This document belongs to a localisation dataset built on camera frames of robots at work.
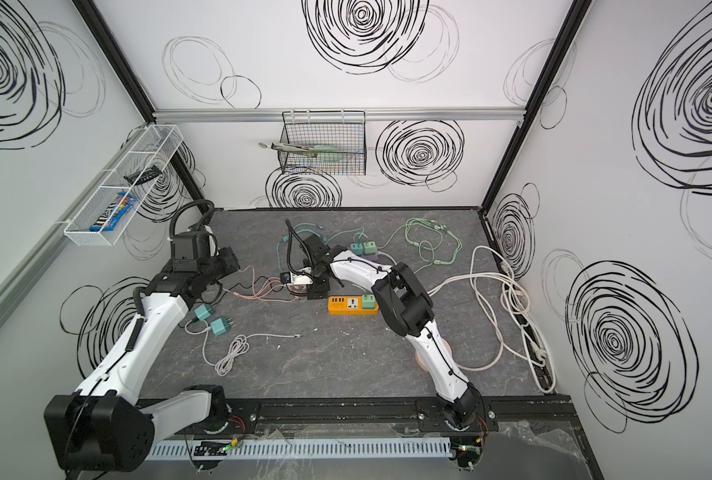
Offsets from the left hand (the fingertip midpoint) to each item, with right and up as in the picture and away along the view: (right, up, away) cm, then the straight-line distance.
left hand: (235, 255), depth 81 cm
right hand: (+18, -8, +17) cm, 26 cm away
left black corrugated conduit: (-24, +10, +30) cm, 40 cm away
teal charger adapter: (-7, -21, +5) cm, 23 cm away
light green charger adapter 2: (+38, +1, +18) cm, 42 cm away
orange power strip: (+31, -16, +10) cm, 36 cm away
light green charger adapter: (+37, -14, +5) cm, 40 cm away
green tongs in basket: (+22, +31, +9) cm, 39 cm away
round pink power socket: (+51, -29, -1) cm, 59 cm away
